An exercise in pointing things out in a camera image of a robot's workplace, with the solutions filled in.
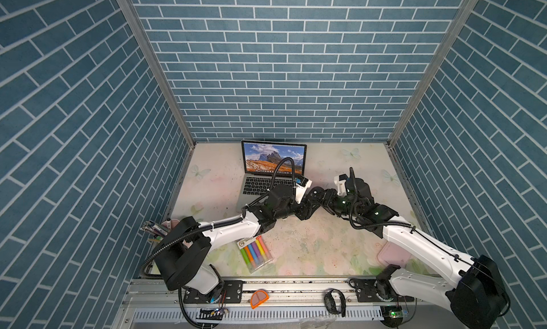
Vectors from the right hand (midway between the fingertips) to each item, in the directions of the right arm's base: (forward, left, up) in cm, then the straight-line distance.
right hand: (315, 198), depth 78 cm
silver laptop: (+23, +25, -7) cm, 35 cm away
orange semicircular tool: (-30, +17, -16) cm, 38 cm away
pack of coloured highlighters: (-15, +22, -18) cm, 32 cm away
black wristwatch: (-30, -6, -14) cm, 34 cm away
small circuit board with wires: (-36, +32, -21) cm, 52 cm away
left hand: (-1, -2, -2) cm, 3 cm away
